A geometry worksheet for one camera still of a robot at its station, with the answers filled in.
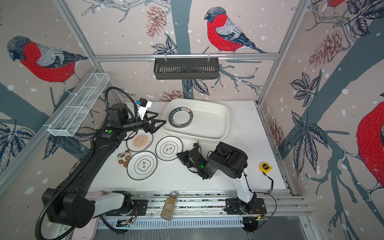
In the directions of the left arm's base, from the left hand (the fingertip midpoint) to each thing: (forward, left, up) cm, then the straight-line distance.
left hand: (159, 118), depth 71 cm
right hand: (-6, -5, -30) cm, 31 cm away
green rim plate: (+26, -6, -30) cm, 40 cm away
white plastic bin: (+24, -20, -31) cm, 44 cm away
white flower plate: (+1, +1, -31) cm, 32 cm away
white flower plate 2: (-11, +15, -32) cm, 37 cm away
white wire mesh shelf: (0, +44, -2) cm, 44 cm away
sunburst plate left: (+6, +21, -32) cm, 38 cm away
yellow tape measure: (-13, -58, -30) cm, 67 cm away
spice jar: (-33, -4, -27) cm, 43 cm away
